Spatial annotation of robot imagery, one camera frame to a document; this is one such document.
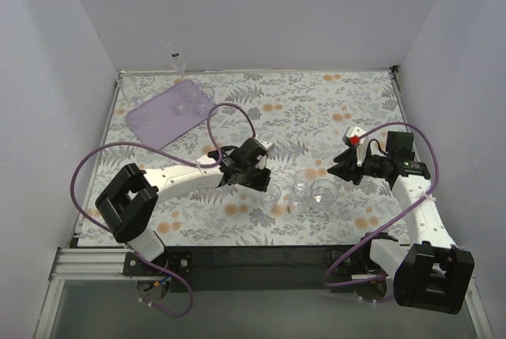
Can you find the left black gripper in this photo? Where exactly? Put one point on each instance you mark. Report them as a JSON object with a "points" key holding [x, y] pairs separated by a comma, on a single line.
{"points": [[248, 177]]}

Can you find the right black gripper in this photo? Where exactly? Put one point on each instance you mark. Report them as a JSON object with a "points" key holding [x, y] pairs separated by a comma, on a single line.
{"points": [[356, 168]]}

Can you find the clear champagne flute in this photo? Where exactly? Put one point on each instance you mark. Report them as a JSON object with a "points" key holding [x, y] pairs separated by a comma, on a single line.
{"points": [[176, 58]]}

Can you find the large clear tumbler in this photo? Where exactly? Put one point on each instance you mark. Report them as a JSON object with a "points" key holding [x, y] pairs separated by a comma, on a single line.
{"points": [[323, 193], [204, 100]]}

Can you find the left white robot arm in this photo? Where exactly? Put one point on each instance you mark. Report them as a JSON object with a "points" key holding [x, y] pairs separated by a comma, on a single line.
{"points": [[128, 201]]}

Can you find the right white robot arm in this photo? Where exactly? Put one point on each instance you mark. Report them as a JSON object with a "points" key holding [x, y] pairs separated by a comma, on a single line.
{"points": [[432, 273]]}

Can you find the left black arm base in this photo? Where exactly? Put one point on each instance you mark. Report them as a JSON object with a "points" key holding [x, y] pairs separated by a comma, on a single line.
{"points": [[158, 281]]}

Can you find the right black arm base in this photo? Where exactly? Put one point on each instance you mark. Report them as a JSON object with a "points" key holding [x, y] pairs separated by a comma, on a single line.
{"points": [[357, 272]]}

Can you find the purple plastic tray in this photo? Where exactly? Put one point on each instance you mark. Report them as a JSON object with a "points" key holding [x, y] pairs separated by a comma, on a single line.
{"points": [[156, 122]]}

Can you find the floral patterned tablecloth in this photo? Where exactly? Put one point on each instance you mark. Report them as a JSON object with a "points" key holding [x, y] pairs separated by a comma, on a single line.
{"points": [[304, 115]]}

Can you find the clear stemmed glass back left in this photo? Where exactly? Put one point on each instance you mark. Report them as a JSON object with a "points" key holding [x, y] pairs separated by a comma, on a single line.
{"points": [[129, 88]]}

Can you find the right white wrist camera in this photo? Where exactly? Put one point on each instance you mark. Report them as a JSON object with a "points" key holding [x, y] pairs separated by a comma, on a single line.
{"points": [[357, 140]]}

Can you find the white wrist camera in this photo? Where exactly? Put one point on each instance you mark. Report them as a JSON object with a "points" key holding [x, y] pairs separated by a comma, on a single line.
{"points": [[357, 140], [262, 154]]}

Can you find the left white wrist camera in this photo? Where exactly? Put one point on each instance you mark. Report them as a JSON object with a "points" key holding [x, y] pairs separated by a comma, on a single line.
{"points": [[262, 154]]}

